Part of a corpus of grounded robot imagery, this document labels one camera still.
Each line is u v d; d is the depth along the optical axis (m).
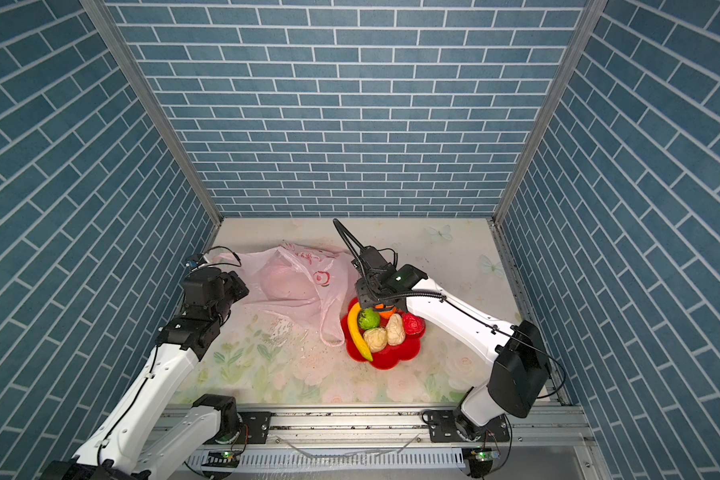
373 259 0.60
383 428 0.75
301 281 1.01
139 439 0.43
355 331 0.84
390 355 0.86
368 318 0.87
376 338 0.83
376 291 0.58
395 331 0.85
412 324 0.83
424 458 0.71
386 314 0.89
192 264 0.65
